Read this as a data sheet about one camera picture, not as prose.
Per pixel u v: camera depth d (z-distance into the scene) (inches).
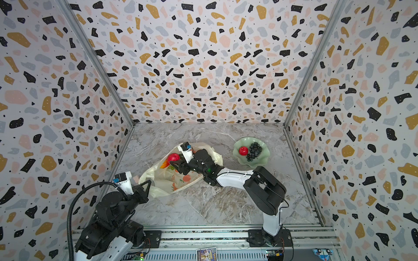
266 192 18.9
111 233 19.7
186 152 28.1
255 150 39.3
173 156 30.7
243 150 39.5
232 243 28.9
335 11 28.5
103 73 36.1
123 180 23.6
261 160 40.0
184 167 28.5
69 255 17.7
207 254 27.1
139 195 23.8
